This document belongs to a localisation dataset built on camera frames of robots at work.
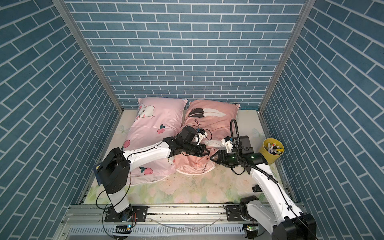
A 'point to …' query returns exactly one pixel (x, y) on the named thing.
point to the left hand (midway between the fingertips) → (213, 155)
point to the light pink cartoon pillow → (155, 120)
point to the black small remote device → (256, 189)
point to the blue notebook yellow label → (95, 168)
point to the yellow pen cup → (271, 149)
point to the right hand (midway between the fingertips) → (215, 160)
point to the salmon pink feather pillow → (216, 118)
